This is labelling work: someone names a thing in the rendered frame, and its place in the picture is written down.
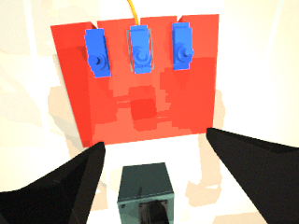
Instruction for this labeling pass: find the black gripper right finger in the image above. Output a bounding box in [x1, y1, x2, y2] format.
[206, 127, 299, 224]

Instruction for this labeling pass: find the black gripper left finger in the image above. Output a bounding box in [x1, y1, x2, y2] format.
[0, 141, 107, 224]

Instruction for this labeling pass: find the red flat plate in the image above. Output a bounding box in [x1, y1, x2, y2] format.
[50, 14, 220, 147]

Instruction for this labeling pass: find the blue micro servo with orange cable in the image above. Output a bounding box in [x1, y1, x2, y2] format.
[128, 0, 150, 74]

